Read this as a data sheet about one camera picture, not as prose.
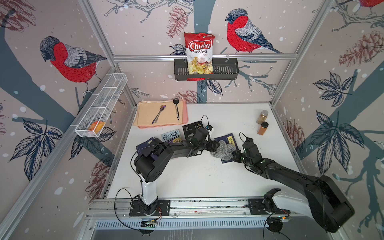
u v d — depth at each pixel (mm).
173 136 997
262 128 962
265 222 699
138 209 723
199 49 821
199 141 743
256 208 731
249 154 686
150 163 491
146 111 1185
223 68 949
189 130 1025
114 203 758
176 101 1220
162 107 1183
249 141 772
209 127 837
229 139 976
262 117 1033
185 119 1106
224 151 856
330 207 408
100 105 780
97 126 648
